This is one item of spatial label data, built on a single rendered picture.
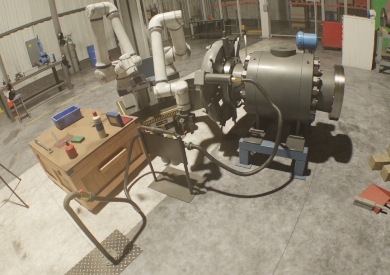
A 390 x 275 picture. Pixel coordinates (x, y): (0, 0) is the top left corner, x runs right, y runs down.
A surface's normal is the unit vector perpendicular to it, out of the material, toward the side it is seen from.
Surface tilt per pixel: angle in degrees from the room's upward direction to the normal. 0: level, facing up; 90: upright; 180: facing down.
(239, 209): 0
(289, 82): 65
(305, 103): 89
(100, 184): 90
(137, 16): 90
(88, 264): 0
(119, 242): 0
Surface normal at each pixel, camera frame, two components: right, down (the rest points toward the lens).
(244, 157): -0.50, 0.50
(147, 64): 0.46, 0.40
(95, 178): 0.86, 0.15
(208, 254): -0.15, -0.85
